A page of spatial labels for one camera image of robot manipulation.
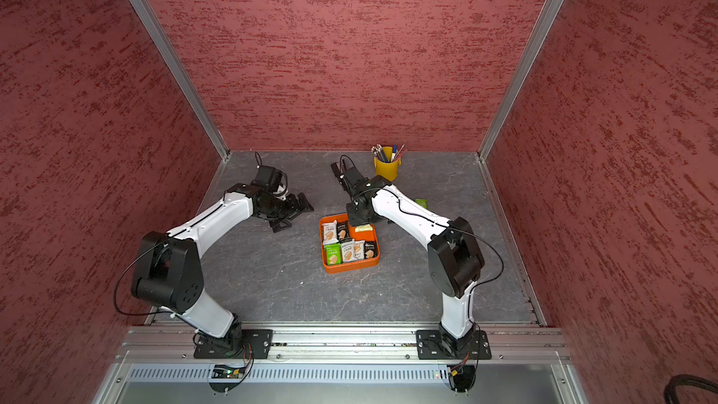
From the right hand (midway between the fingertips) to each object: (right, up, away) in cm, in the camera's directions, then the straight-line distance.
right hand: (361, 223), depth 87 cm
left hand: (-19, +1, +1) cm, 19 cm away
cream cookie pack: (+1, -1, -3) cm, 3 cm away
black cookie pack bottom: (+3, -9, +3) cm, 10 cm away
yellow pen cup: (+10, +18, +20) cm, 29 cm away
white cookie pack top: (-11, -5, +5) cm, 13 cm away
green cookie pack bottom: (-9, -10, +1) cm, 14 cm away
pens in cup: (+13, +24, +19) cm, 33 cm away
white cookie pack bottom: (-5, -9, +2) cm, 11 cm away
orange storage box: (+3, -6, +9) cm, 11 cm away
